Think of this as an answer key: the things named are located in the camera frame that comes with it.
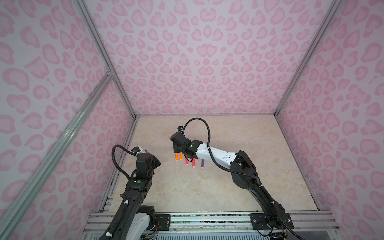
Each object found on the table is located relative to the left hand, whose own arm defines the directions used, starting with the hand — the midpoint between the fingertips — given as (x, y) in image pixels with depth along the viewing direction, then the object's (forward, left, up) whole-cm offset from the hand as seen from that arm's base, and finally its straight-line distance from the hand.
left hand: (153, 153), depth 82 cm
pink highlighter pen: (+2, -17, -15) cm, 23 cm away
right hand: (+10, -12, -5) cm, 17 cm away
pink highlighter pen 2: (+1, -22, -15) cm, 26 cm away
